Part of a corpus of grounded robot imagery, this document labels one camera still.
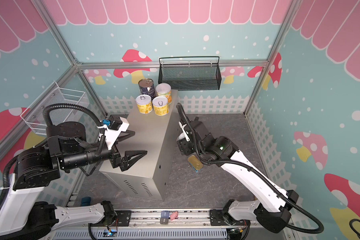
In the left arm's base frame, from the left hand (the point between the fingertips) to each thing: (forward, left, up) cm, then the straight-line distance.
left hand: (138, 146), depth 50 cm
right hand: (+12, -15, -12) cm, 23 cm away
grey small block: (-14, -6, -42) cm, 45 cm away
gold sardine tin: (+12, -22, -38) cm, 46 cm away
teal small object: (-8, +37, -43) cm, 57 cm away
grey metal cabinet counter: (+17, -1, -17) cm, 24 cm away
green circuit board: (-21, +21, -46) cm, 55 cm away
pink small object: (-14, -11, -42) cm, 46 cm away
